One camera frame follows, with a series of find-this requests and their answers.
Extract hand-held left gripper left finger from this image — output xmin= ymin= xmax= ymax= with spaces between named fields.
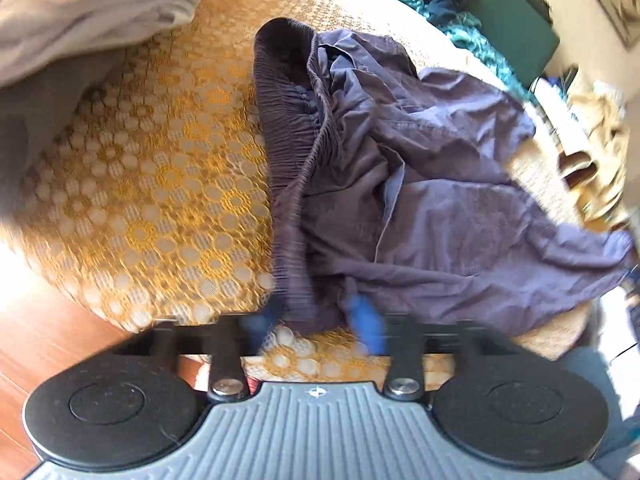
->
xmin=150 ymin=302 xmax=281 ymax=405

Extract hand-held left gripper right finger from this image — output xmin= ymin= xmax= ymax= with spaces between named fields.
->
xmin=347 ymin=295 xmax=506 ymax=402

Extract dark purple pants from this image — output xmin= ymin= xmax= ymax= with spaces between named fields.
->
xmin=252 ymin=17 xmax=633 ymax=338

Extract beige coat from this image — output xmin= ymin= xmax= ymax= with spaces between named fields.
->
xmin=559 ymin=89 xmax=632 ymax=226

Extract teal blanket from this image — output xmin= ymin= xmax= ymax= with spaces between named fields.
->
xmin=325 ymin=0 xmax=531 ymax=98

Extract green sofa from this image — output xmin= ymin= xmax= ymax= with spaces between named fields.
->
xmin=460 ymin=0 xmax=561 ymax=86

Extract pale beige garment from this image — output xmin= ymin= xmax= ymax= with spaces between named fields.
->
xmin=0 ymin=0 xmax=204 ymax=88

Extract abstract crescent painting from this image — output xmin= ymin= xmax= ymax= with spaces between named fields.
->
xmin=596 ymin=0 xmax=640 ymax=52

